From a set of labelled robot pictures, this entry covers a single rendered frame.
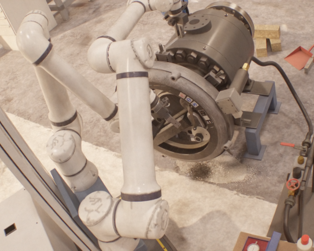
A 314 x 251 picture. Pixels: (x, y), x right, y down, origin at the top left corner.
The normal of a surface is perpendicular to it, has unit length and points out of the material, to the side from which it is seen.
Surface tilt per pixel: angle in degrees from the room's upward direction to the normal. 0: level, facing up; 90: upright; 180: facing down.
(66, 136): 9
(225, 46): 50
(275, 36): 90
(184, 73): 28
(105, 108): 81
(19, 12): 90
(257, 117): 0
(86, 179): 68
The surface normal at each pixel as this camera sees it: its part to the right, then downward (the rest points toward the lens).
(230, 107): -0.44, 0.69
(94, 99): 0.44, 0.36
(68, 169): 0.09, 0.65
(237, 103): 0.68, -0.16
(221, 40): 0.33, -0.46
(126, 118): -0.51, 0.06
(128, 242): 0.56, 0.01
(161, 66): -0.17, -0.67
